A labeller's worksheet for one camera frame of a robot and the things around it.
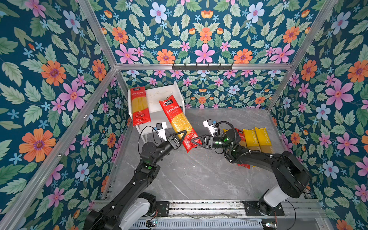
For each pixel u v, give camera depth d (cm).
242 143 99
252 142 98
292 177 45
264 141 99
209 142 65
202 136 69
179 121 68
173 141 62
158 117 73
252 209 72
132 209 55
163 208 74
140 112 70
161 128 64
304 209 75
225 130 63
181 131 67
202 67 93
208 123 69
